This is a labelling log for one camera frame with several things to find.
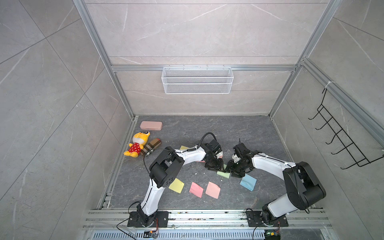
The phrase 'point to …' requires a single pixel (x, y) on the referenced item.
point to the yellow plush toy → (139, 140)
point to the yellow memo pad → (183, 147)
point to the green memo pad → (226, 175)
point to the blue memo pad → (248, 182)
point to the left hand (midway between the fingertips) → (224, 169)
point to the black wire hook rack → (360, 160)
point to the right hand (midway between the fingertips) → (228, 172)
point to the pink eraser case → (152, 125)
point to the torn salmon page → (213, 190)
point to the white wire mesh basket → (197, 80)
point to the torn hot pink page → (196, 190)
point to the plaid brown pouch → (153, 144)
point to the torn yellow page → (177, 186)
